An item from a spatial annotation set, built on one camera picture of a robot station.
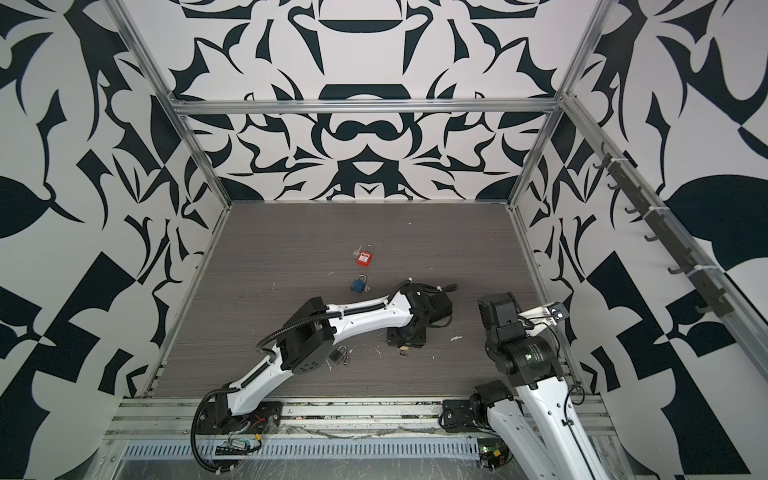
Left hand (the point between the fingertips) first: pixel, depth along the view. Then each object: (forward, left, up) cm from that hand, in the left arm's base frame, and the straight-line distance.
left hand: (412, 339), depth 85 cm
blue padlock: (+18, +16, -1) cm, 24 cm away
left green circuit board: (-24, +47, -5) cm, 53 cm away
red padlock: (+28, +14, 0) cm, 31 cm away
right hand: (0, -22, +17) cm, 28 cm away
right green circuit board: (-26, -17, -3) cm, 31 cm away
